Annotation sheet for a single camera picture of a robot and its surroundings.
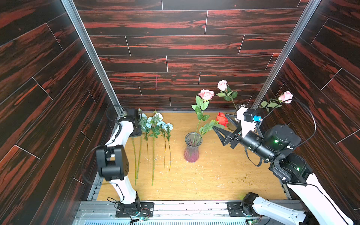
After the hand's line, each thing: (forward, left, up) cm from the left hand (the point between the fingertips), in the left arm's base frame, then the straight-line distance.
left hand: (135, 132), depth 93 cm
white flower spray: (+24, +4, -6) cm, 25 cm away
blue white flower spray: (+14, -10, -7) cm, 18 cm away
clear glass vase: (+18, -71, +9) cm, 73 cm away
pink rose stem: (+6, -83, +22) cm, 86 cm away
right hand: (-18, -48, +36) cm, 63 cm away
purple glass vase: (-9, -38, +5) cm, 39 cm away
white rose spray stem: (+15, -4, -7) cm, 17 cm away
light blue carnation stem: (+12, -21, -9) cm, 26 cm away
